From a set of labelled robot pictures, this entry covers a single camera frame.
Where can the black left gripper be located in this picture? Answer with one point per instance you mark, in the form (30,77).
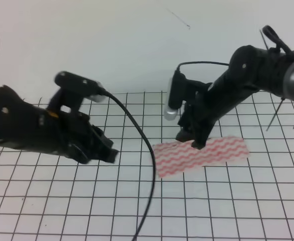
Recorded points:
(74,137)

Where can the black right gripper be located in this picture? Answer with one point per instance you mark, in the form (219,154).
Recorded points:
(201,114)

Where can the pink wavy striped towel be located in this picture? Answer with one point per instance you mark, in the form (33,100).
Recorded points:
(177,157)

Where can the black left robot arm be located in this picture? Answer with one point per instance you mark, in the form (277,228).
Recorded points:
(19,121)

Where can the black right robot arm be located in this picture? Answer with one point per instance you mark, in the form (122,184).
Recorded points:
(250,70)

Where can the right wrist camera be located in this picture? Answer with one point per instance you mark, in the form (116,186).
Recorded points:
(181,89)

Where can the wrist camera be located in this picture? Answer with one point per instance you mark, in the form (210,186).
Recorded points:
(86,88)
(181,89)

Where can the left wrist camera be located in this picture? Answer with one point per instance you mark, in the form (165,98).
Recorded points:
(86,88)

